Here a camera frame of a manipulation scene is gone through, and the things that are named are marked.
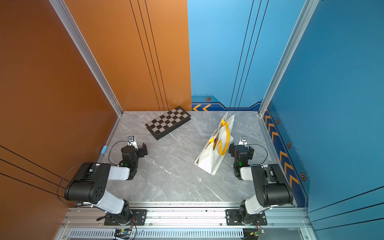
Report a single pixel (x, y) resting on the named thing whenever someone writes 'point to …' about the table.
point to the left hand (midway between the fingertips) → (137, 142)
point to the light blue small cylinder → (103, 150)
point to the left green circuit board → (124, 233)
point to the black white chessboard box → (163, 124)
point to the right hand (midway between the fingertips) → (241, 144)
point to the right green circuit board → (256, 233)
